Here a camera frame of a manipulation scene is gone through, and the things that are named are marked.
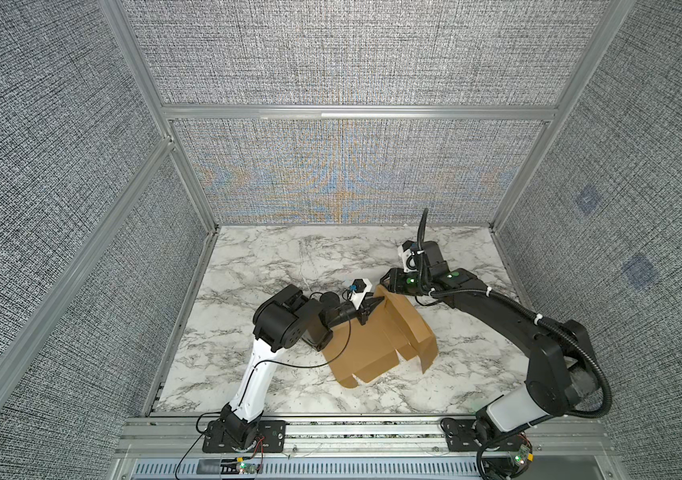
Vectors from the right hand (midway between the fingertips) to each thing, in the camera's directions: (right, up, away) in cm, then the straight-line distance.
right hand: (385, 274), depth 86 cm
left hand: (+2, -7, +6) cm, 9 cm away
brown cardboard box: (-5, -23, +2) cm, 23 cm away
